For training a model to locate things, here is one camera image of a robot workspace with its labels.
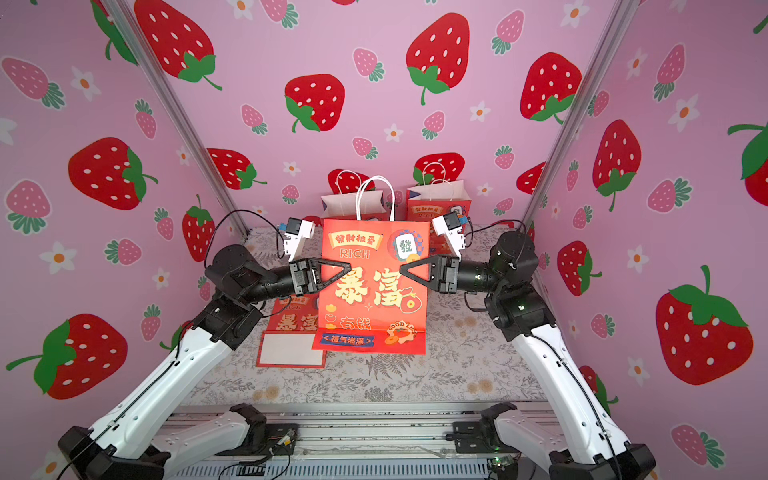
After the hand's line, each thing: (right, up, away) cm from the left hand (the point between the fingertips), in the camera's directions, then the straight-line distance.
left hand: (349, 271), depth 55 cm
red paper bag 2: (+19, +21, +41) cm, 50 cm away
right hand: (+11, 0, -1) cm, 11 cm away
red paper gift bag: (-25, -23, +37) cm, 51 cm away
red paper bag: (-10, +22, +46) cm, 52 cm away
